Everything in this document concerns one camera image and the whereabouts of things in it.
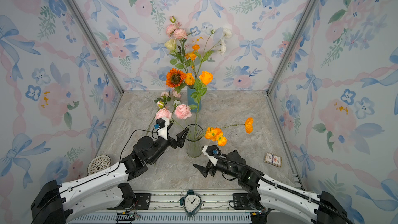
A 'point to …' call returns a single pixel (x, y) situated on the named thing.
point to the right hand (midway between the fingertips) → (199, 154)
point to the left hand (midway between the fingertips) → (180, 124)
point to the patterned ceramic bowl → (98, 163)
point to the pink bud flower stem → (160, 101)
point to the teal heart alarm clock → (192, 202)
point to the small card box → (273, 159)
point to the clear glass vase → (194, 135)
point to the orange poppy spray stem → (216, 134)
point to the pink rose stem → (182, 111)
